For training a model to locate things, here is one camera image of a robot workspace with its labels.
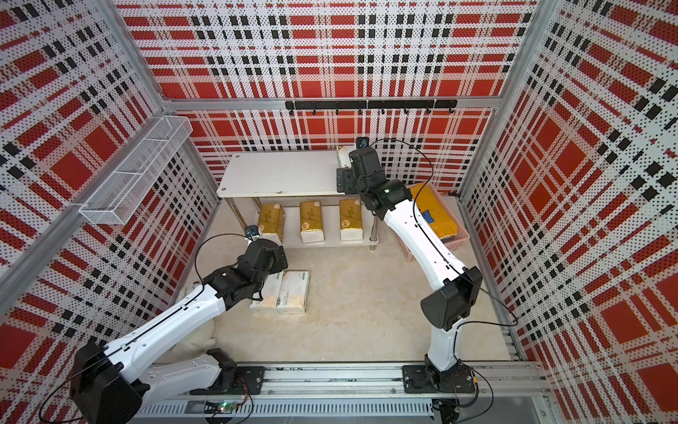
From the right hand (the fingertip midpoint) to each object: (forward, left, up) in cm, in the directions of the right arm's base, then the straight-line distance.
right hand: (360, 172), depth 77 cm
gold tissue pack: (+1, +33, -23) cm, 40 cm away
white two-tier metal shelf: (+23, +29, -35) cm, 51 cm away
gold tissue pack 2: (+1, +18, -23) cm, 29 cm away
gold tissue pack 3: (+1, +4, -23) cm, 23 cm away
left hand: (-17, +27, -18) cm, 37 cm away
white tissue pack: (-24, +22, -31) cm, 45 cm away
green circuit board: (-55, +37, -34) cm, 74 cm away
